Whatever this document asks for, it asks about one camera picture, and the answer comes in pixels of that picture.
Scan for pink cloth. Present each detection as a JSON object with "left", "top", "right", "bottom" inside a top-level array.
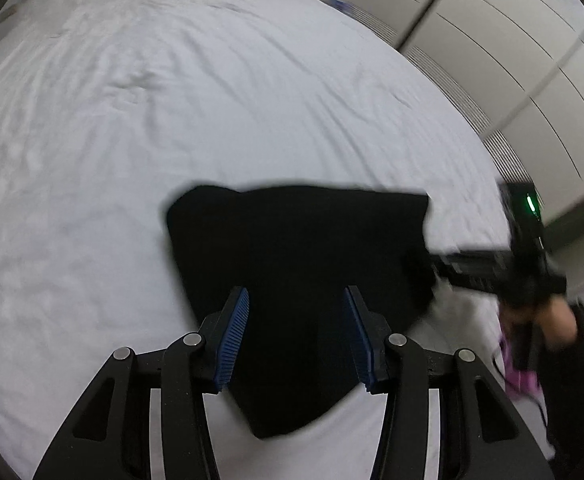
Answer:
[{"left": 496, "top": 327, "right": 543, "bottom": 397}]

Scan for person's right forearm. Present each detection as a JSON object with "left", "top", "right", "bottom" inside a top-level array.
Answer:
[{"left": 536, "top": 302, "right": 584, "bottom": 480}]

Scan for person's right hand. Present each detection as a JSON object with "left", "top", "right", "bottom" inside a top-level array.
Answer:
[{"left": 502, "top": 297, "right": 580, "bottom": 352}]

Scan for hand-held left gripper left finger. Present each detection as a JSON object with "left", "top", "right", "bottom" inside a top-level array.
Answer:
[{"left": 32, "top": 285, "right": 251, "bottom": 480}]

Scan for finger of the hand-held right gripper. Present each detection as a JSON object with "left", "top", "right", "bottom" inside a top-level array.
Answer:
[{"left": 429, "top": 247, "right": 511, "bottom": 295}]

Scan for black pants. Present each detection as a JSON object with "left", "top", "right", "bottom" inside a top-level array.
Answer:
[{"left": 164, "top": 185, "right": 437, "bottom": 441}]

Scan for white bed duvet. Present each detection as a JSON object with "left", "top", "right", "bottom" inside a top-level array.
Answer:
[{"left": 0, "top": 0, "right": 547, "bottom": 480}]

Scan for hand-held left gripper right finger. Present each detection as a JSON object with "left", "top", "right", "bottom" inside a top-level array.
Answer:
[{"left": 344, "top": 285, "right": 557, "bottom": 480}]

